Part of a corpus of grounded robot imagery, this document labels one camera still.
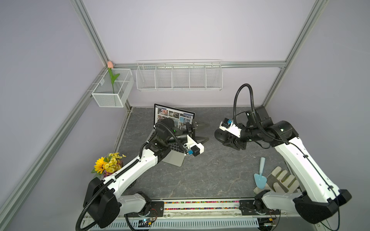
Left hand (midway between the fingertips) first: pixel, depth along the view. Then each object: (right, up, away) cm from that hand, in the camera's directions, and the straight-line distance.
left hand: (208, 127), depth 64 cm
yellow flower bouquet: (-45, -17, -1) cm, 48 cm away
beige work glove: (+44, -32, +18) cm, 57 cm away
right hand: (+10, -4, +4) cm, 12 cm away
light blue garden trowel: (+33, -32, +19) cm, 49 cm away
